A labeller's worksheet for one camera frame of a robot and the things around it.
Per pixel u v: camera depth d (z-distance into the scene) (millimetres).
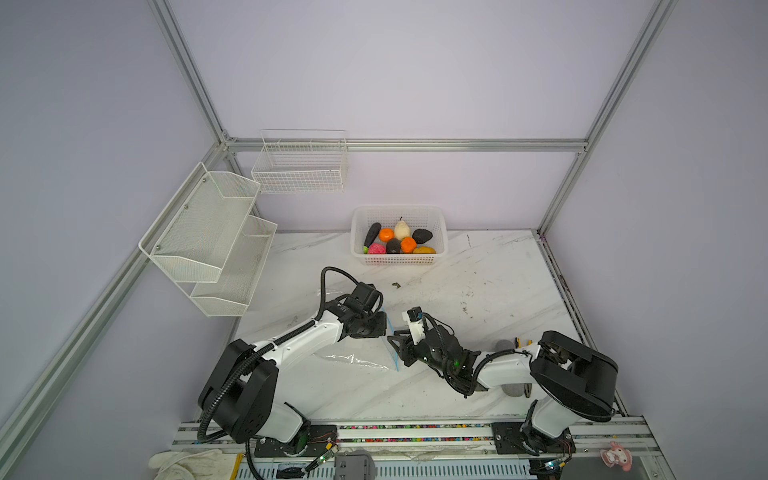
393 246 1114
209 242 867
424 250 1075
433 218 1184
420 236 1137
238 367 430
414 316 732
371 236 1147
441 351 626
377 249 1075
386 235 1147
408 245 1110
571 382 446
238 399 423
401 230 1142
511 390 807
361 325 702
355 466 699
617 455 696
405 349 743
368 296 684
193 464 691
